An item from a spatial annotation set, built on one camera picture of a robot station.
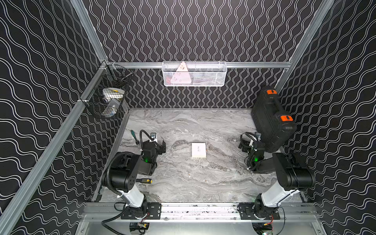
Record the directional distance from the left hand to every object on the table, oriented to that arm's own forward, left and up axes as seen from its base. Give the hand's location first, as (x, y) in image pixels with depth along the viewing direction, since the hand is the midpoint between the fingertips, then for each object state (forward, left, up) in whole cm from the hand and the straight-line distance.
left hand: (155, 139), depth 94 cm
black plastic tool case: (+5, -70, +15) cm, 72 cm away
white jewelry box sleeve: (-4, -29, -3) cm, 29 cm away
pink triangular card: (+29, -15, +29) cm, 43 cm away
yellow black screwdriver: (-24, +2, -6) cm, 25 cm away
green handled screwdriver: (+7, +18, -6) cm, 21 cm away
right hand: (+5, -62, -1) cm, 62 cm away
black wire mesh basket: (+10, +25, +25) cm, 36 cm away
